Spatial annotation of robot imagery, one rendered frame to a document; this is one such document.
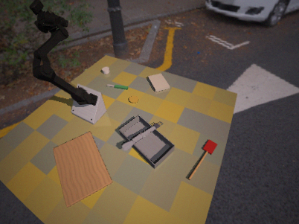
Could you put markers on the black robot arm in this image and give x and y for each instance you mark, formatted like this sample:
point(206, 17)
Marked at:
point(45, 22)

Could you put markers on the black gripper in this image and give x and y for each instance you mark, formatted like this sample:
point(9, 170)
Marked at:
point(37, 6)

